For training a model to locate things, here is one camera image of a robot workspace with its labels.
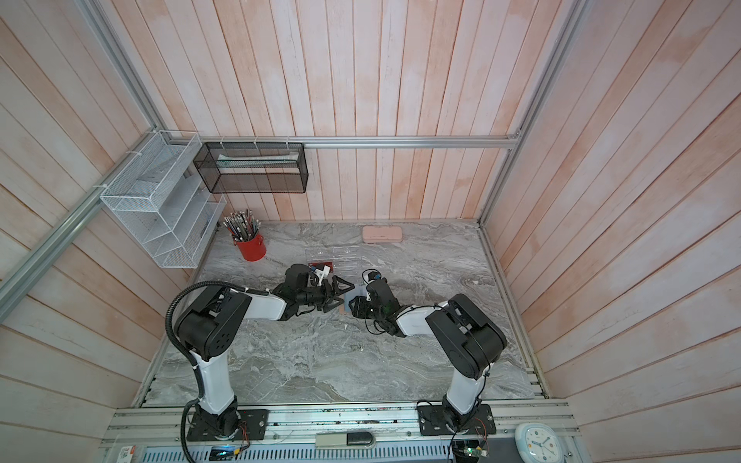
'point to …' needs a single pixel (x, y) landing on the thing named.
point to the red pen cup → (253, 249)
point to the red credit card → (330, 264)
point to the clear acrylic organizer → (346, 260)
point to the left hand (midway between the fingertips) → (349, 296)
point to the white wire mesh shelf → (173, 212)
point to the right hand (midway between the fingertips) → (353, 302)
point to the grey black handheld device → (344, 440)
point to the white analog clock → (538, 443)
